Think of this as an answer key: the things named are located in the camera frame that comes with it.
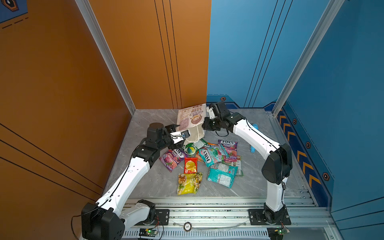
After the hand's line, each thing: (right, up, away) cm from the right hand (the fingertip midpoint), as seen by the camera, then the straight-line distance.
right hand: (200, 125), depth 85 cm
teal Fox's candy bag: (+7, -18, +4) cm, 19 cm away
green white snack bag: (+24, -23, +6) cm, 34 cm away
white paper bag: (-6, +4, +5) cm, 9 cm away
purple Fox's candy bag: (-17, -20, +5) cm, 27 cm away
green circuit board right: (+36, -51, -15) cm, 64 cm away
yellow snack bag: (-7, -32, -5) cm, 33 cm away
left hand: (-11, -1, -8) cm, 14 cm away
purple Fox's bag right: (+21, -15, +11) cm, 28 cm away
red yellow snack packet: (-6, -24, +4) cm, 25 cm away
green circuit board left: (-25, -51, -15) cm, 59 cm away
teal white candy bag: (+12, -28, -1) cm, 30 cm away
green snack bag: (-6, -15, +9) cm, 18 cm away
